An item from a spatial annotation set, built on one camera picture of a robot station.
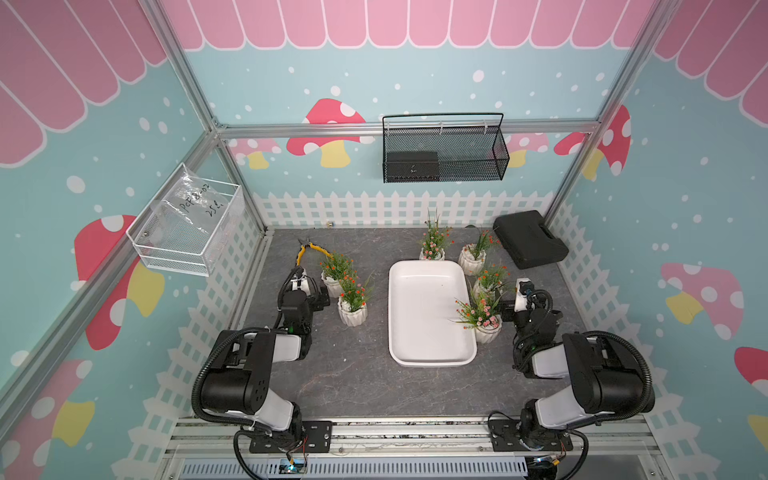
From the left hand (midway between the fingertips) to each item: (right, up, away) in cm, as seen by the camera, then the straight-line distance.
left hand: (309, 287), depth 94 cm
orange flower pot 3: (+57, +2, -1) cm, 57 cm away
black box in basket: (+32, +36, -6) cm, 49 cm away
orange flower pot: (+8, +6, -2) cm, 10 cm away
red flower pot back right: (+53, +9, +9) cm, 55 cm away
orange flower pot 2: (+15, -2, -7) cm, 16 cm away
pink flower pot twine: (+51, -7, -13) cm, 53 cm away
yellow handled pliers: (-8, +13, +19) cm, 24 cm away
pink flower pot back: (+40, +15, +3) cm, 43 cm away
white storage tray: (+36, -4, +5) cm, 37 cm away
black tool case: (+76, +15, +16) cm, 79 cm away
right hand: (+63, 0, -4) cm, 63 cm away
